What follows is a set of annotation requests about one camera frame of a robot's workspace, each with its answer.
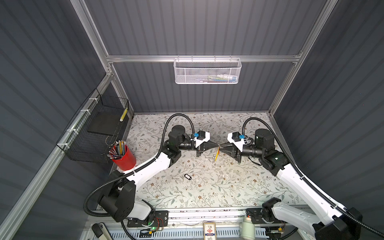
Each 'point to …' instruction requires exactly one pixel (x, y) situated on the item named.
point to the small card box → (209, 231)
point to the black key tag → (187, 176)
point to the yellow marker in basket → (123, 115)
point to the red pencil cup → (122, 155)
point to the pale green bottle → (247, 229)
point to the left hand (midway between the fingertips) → (218, 144)
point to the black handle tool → (101, 232)
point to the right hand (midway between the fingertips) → (223, 147)
